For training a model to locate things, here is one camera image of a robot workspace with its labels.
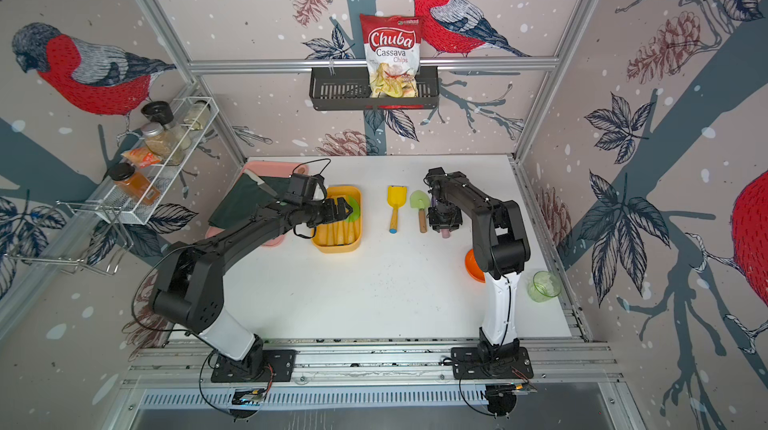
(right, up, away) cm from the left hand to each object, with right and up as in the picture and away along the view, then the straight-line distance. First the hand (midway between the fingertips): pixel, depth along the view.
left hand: (346, 206), depth 90 cm
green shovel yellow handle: (+2, -3, +7) cm, 8 cm away
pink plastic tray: (-34, +13, +28) cm, 45 cm away
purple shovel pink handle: (+32, -10, +7) cm, 34 cm away
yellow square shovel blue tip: (+16, +2, +17) cm, 23 cm away
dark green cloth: (-42, +2, +21) cm, 47 cm away
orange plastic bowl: (+38, -18, -4) cm, 43 cm away
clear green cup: (+60, -23, -4) cm, 64 cm away
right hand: (+31, -7, +8) cm, 33 cm away
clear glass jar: (-42, +25, -4) cm, 49 cm away
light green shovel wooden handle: (+24, +1, +17) cm, 30 cm away
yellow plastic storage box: (-3, -11, +5) cm, 12 cm away
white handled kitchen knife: (-39, +8, +24) cm, 46 cm away
